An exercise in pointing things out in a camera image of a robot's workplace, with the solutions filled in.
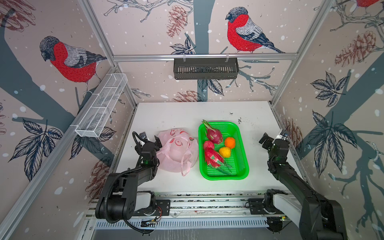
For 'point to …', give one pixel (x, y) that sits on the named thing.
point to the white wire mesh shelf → (102, 105)
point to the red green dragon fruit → (213, 134)
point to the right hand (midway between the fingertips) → (273, 134)
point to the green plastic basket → (238, 159)
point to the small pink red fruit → (208, 144)
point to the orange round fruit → (230, 142)
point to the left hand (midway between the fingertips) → (150, 135)
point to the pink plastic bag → (178, 150)
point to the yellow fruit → (225, 151)
